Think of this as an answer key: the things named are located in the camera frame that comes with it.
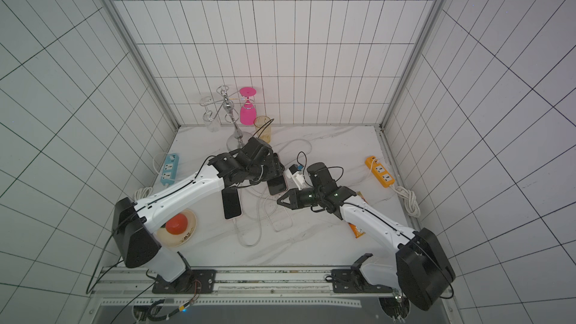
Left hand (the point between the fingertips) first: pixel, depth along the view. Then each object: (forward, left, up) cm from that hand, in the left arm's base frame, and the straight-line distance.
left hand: (273, 176), depth 78 cm
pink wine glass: (+35, +14, -1) cm, 37 cm away
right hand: (-9, 0, -3) cm, 10 cm away
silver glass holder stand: (+30, +20, -15) cm, 39 cm away
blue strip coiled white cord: (+2, +58, -19) cm, 61 cm away
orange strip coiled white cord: (-3, -54, -15) cm, 56 cm away
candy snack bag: (-14, -31, -17) cm, 38 cm away
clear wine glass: (+25, +28, +5) cm, 38 cm away
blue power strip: (+10, +49, -17) cm, 52 cm away
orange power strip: (+13, -46, -15) cm, 50 cm away
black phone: (-2, +19, -18) cm, 26 cm away
